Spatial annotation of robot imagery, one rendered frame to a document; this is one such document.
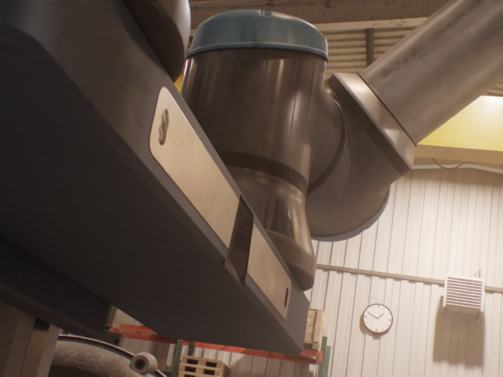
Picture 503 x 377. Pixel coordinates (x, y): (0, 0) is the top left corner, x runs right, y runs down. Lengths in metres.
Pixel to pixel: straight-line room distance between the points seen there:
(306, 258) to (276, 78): 0.18
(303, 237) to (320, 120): 0.14
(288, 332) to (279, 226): 0.10
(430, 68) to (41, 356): 0.52
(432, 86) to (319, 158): 0.17
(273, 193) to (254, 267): 0.17
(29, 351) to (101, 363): 0.94
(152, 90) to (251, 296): 0.28
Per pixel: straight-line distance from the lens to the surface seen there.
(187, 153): 0.48
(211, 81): 0.86
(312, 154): 0.89
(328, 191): 0.97
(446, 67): 1.01
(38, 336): 0.79
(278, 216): 0.81
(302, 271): 0.81
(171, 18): 0.40
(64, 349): 1.73
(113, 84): 0.38
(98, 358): 1.71
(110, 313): 1.85
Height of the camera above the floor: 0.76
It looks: 19 degrees up
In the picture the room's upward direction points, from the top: 10 degrees clockwise
